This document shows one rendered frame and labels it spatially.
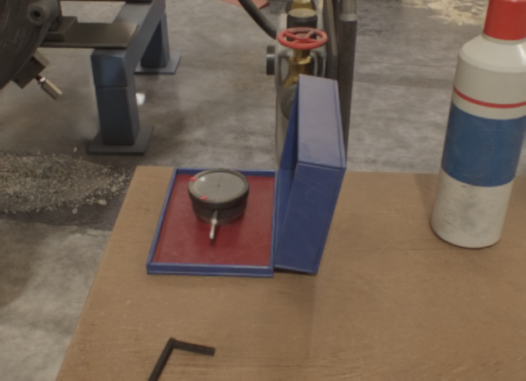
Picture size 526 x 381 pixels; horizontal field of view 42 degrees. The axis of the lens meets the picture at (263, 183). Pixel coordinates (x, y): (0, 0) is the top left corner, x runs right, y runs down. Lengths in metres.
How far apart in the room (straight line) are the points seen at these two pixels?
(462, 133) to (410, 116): 1.32
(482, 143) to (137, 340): 0.32
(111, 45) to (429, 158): 0.80
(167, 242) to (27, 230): 0.90
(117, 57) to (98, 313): 1.12
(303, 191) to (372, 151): 1.19
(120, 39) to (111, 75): 0.09
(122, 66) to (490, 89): 1.18
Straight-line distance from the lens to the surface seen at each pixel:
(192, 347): 0.54
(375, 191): 0.72
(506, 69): 0.57
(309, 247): 0.58
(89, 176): 1.65
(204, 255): 0.62
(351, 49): 0.95
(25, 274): 1.40
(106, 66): 1.66
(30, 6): 1.29
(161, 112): 1.91
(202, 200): 0.63
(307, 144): 0.55
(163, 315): 0.57
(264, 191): 0.70
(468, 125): 0.59
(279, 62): 1.07
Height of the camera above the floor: 0.86
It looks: 33 degrees down
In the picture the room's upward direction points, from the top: straight up
